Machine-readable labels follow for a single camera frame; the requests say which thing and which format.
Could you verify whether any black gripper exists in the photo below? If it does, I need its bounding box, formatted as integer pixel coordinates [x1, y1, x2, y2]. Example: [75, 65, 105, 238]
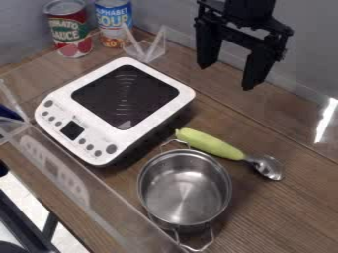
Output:
[194, 0, 294, 91]

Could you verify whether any white and black stove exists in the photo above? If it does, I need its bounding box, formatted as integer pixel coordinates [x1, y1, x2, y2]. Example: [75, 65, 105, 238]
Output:
[35, 57, 196, 167]

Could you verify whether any spoon with green handle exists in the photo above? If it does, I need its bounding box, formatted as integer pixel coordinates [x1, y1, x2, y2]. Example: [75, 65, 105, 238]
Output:
[176, 127, 284, 181]

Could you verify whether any silver steel pot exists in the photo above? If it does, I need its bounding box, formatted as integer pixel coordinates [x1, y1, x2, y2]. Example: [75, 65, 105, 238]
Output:
[138, 139, 233, 253]

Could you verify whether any clear acrylic stand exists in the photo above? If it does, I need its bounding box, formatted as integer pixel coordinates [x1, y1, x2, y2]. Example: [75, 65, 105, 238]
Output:
[123, 24, 168, 63]

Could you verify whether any alphabet soup can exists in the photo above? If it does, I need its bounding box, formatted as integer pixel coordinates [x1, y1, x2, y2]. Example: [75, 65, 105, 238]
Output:
[94, 0, 134, 48]

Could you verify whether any tomato sauce can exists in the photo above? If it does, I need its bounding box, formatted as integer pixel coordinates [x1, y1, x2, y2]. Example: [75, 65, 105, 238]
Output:
[45, 0, 93, 58]

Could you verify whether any clear acrylic front barrier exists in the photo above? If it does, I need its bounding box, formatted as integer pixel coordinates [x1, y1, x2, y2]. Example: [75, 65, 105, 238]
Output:
[0, 79, 186, 253]

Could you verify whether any black metal table frame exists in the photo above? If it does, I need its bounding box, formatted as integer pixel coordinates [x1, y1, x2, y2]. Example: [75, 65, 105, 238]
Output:
[0, 190, 61, 253]

